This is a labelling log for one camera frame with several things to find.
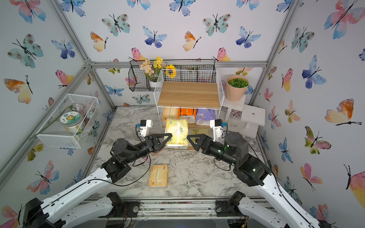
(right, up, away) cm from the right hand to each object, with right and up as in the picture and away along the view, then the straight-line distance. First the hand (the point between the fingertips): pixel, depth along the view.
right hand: (192, 138), depth 58 cm
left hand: (-9, 0, 0) cm, 9 cm away
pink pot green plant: (+26, +27, +27) cm, 46 cm away
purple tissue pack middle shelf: (+6, +9, +19) cm, 22 cm away
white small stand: (+41, +10, +36) cm, 56 cm away
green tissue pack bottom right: (+11, 0, +41) cm, 42 cm away
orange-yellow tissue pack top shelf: (-18, -24, +22) cm, 37 cm away
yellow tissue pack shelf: (-12, +11, +21) cm, 26 cm away
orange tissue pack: (-2, +12, +18) cm, 22 cm away
